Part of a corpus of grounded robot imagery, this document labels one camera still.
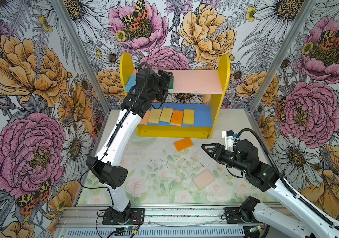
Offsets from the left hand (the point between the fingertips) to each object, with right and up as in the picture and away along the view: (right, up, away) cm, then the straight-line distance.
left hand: (172, 85), depth 70 cm
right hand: (+14, -31, -2) cm, 34 cm away
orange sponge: (+7, -32, +31) cm, 45 cm away
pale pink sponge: (+18, -50, +17) cm, 56 cm away
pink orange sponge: (-17, -16, +24) cm, 34 cm away
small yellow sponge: (+10, -14, +26) cm, 31 cm away
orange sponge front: (+3, -14, +26) cm, 30 cm away
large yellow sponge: (-4, -13, +26) cm, 30 cm away
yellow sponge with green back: (-12, -13, +26) cm, 32 cm away
